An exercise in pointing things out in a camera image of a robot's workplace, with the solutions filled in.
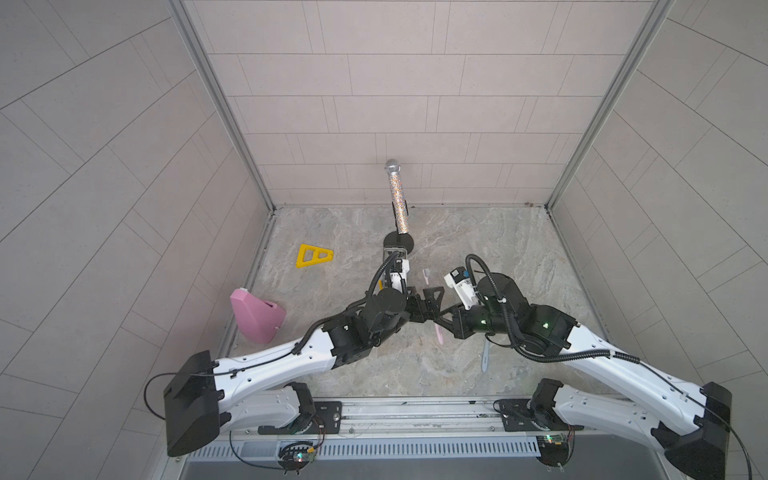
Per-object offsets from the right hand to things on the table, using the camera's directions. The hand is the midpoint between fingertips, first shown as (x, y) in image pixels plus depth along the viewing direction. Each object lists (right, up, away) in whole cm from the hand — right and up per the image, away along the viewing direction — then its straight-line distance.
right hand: (435, 322), depth 68 cm
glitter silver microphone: (-9, +31, +20) cm, 38 cm away
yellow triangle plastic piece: (-42, +10, +30) cm, 52 cm away
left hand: (+1, +7, +2) cm, 7 cm away
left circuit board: (-31, -29, -3) cm, 43 cm away
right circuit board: (+28, -29, 0) cm, 40 cm away
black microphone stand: (-7, +18, +36) cm, 41 cm away
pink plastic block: (-45, -1, +8) cm, 45 cm away
